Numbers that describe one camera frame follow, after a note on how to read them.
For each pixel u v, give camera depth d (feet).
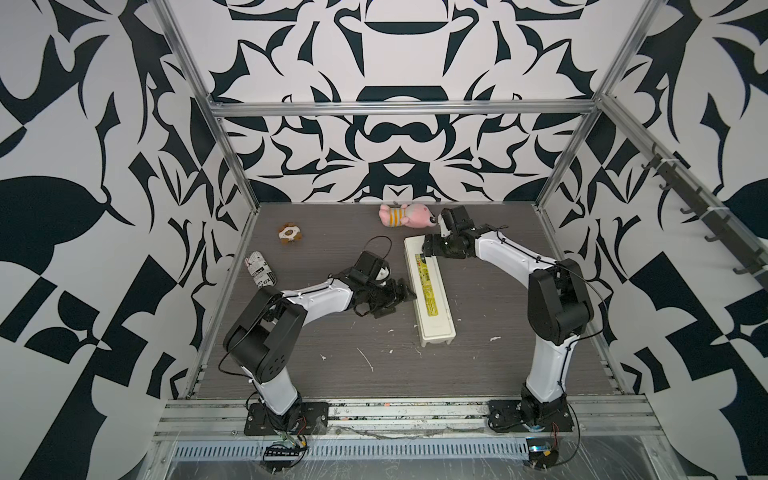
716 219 1.89
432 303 2.79
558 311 1.69
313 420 2.42
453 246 2.58
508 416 2.43
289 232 3.53
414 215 3.52
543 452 2.33
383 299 2.58
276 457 2.37
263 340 1.52
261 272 3.16
